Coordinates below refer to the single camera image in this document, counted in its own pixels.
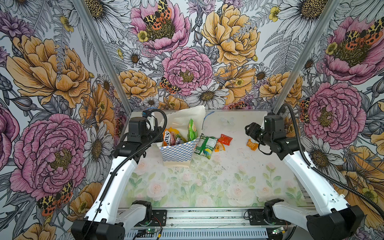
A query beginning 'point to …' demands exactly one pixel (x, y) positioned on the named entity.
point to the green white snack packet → (205, 145)
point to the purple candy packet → (179, 141)
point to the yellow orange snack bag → (173, 132)
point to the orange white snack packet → (166, 138)
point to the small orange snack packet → (253, 146)
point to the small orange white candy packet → (219, 147)
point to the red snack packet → (225, 140)
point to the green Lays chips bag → (192, 132)
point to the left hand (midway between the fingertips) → (161, 134)
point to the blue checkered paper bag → (181, 155)
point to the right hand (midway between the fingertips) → (248, 133)
